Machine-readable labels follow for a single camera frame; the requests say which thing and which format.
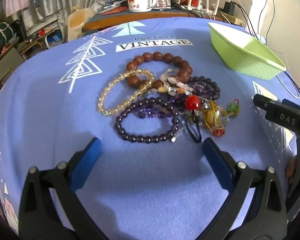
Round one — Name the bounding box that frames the amethyst chip bracelet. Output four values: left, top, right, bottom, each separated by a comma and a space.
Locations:
190, 80, 220, 101

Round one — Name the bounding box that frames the blue shoe box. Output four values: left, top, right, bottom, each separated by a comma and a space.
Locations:
44, 28, 65, 48

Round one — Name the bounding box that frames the blue printed tablecloth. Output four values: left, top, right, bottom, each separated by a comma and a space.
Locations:
0, 17, 300, 240

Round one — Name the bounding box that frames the grey cardboard box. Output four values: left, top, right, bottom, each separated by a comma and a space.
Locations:
0, 47, 25, 83

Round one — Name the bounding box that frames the red envelope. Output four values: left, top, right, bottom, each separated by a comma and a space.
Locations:
101, 7, 128, 16

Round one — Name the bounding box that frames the green bundled bag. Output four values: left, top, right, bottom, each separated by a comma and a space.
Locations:
0, 21, 16, 63

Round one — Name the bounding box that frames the black matte bead bracelet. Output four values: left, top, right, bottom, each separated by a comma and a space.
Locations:
191, 76, 220, 93

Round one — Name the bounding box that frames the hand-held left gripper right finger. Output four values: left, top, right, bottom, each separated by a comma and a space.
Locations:
202, 137, 289, 240

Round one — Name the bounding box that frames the person's right hand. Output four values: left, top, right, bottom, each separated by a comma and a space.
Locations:
285, 157, 297, 184

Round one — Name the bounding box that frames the yellow crystal bead bracelet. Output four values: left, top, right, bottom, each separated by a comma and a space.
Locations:
97, 69, 155, 117

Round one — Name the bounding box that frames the pale stone bead bracelet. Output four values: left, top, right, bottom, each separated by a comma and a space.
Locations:
152, 69, 198, 97

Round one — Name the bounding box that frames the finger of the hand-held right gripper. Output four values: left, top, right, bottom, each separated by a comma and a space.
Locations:
252, 94, 300, 133
281, 99, 300, 113

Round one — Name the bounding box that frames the brown wooden bead bracelet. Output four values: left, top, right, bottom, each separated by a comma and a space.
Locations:
126, 52, 193, 90

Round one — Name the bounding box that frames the wooden table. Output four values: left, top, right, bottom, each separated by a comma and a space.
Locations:
82, 6, 204, 33

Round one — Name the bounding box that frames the light green plastic bowl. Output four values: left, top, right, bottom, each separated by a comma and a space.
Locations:
207, 22, 287, 81

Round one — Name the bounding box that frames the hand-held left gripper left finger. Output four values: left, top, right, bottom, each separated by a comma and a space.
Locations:
19, 137, 110, 240

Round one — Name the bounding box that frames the dark purple bead bracelet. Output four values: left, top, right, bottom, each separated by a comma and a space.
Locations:
115, 97, 182, 143

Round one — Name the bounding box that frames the black power adapter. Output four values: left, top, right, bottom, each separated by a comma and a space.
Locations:
224, 1, 237, 15

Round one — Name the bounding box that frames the red bead charm black cord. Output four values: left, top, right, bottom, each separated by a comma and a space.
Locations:
185, 95, 203, 143

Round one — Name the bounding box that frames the beige plastic bin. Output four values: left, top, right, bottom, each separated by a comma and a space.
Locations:
67, 8, 96, 42

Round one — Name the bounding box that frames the white mug red star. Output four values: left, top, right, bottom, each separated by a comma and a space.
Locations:
127, 0, 157, 13

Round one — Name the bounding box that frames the black cable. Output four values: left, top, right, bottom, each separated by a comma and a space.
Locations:
230, 0, 300, 98

